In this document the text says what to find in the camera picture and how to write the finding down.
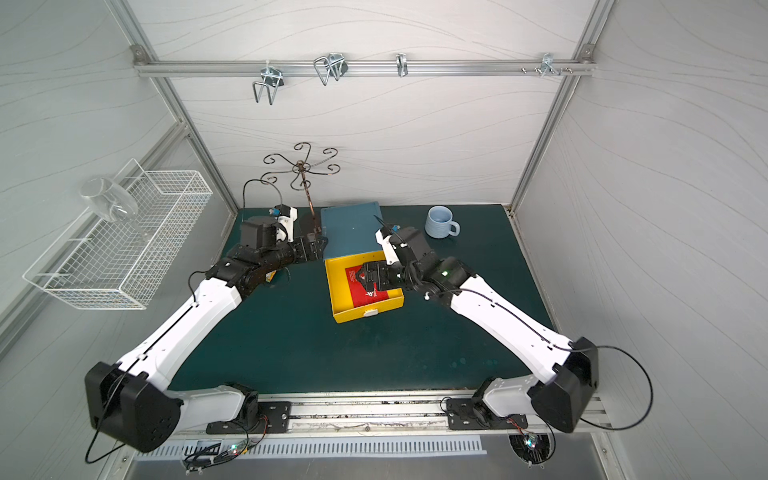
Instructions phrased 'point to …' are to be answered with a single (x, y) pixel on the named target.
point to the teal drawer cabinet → (351, 230)
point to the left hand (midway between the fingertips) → (316, 243)
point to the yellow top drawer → (340, 291)
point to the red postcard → (359, 294)
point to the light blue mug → (440, 223)
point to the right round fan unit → (532, 447)
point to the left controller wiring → (205, 456)
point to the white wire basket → (101, 264)
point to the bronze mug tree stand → (306, 164)
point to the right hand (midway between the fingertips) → (369, 272)
